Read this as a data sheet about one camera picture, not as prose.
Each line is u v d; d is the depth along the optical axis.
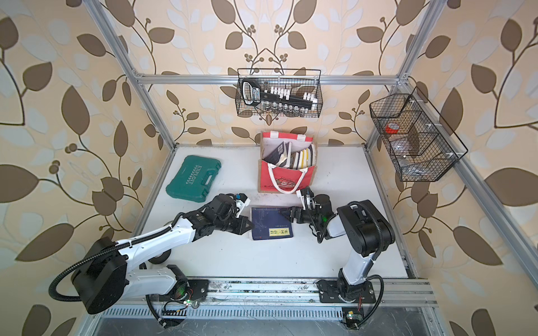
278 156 0.93
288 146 0.94
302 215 0.82
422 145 0.73
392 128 0.81
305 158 0.93
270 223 0.86
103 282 0.40
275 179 0.86
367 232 0.48
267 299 0.74
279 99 0.83
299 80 0.91
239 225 0.72
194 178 1.02
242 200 0.76
